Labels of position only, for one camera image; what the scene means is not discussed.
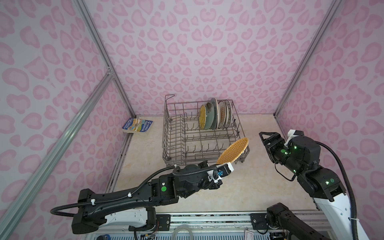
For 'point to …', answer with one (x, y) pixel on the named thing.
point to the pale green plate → (210, 115)
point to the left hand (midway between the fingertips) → (226, 161)
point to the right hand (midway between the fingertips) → (260, 137)
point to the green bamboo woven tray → (202, 117)
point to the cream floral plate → (229, 113)
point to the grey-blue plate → (217, 114)
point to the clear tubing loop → (182, 226)
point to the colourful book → (138, 126)
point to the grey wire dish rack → (184, 143)
